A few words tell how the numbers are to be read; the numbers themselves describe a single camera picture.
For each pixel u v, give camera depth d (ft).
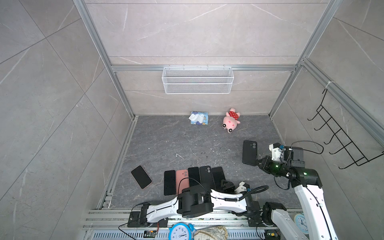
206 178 2.89
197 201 1.77
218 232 2.20
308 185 1.50
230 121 3.50
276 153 2.19
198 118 3.63
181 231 2.25
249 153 2.52
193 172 2.97
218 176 2.86
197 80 3.31
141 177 2.88
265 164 2.06
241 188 2.49
